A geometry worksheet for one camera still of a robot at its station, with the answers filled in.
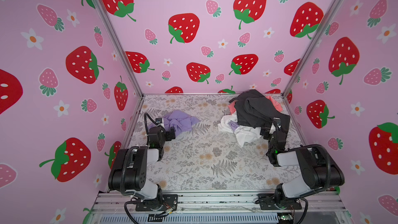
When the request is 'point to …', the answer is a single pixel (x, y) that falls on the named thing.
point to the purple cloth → (180, 121)
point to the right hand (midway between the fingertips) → (274, 125)
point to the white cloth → (244, 134)
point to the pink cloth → (273, 101)
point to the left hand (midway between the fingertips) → (165, 127)
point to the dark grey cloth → (254, 109)
